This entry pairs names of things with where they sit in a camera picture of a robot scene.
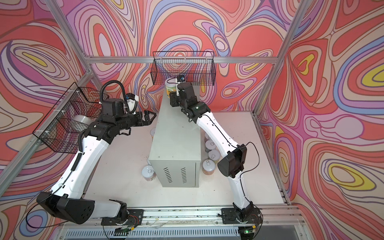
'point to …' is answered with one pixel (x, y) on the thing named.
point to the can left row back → (152, 133)
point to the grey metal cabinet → (175, 154)
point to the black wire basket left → (61, 130)
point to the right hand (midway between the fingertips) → (176, 97)
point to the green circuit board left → (122, 231)
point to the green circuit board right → (248, 230)
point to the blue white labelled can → (148, 173)
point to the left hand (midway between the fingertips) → (150, 113)
